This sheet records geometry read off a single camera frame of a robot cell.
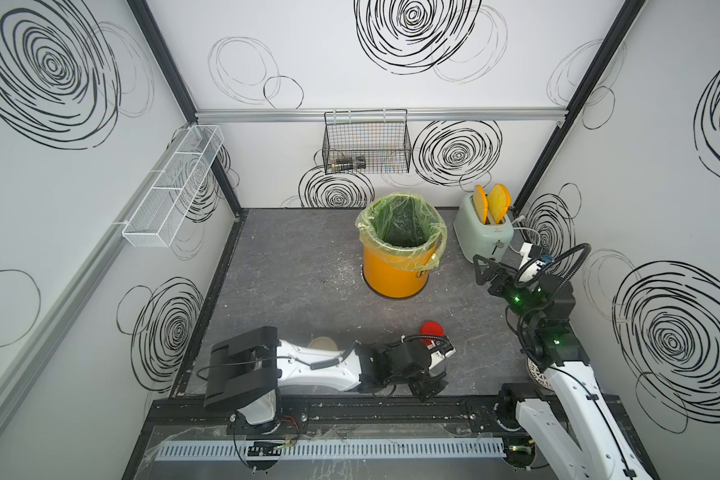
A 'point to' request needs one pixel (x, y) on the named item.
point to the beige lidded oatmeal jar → (323, 343)
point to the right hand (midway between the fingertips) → (488, 262)
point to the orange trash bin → (396, 276)
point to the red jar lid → (431, 328)
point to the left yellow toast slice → (481, 204)
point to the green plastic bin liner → (404, 230)
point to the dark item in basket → (348, 164)
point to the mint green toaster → (489, 239)
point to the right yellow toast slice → (499, 202)
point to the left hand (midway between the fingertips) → (439, 370)
